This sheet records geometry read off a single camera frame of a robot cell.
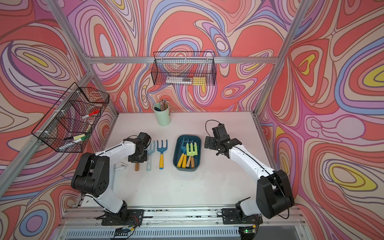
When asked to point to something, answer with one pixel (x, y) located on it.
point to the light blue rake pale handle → (150, 152)
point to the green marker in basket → (82, 139)
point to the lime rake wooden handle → (191, 154)
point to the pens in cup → (163, 105)
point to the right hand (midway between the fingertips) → (214, 146)
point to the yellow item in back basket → (199, 81)
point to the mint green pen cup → (163, 117)
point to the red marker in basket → (92, 113)
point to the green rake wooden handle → (137, 166)
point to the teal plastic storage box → (177, 151)
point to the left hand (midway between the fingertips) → (140, 160)
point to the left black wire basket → (69, 124)
